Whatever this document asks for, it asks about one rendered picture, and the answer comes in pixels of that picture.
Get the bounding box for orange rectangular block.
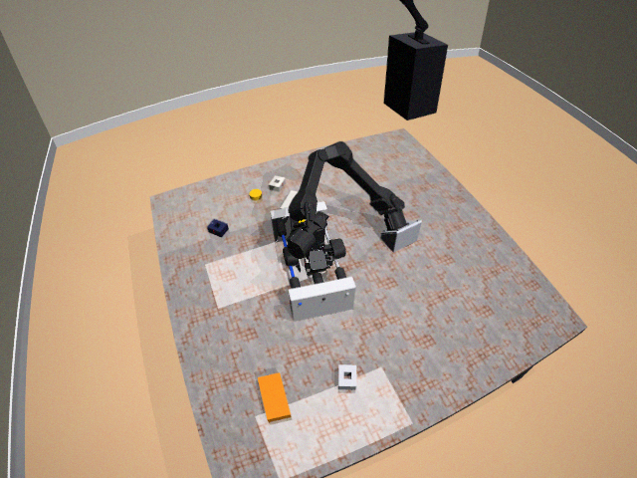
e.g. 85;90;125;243
258;373;291;422

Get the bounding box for yellow flat disc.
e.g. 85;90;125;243
249;189;262;201

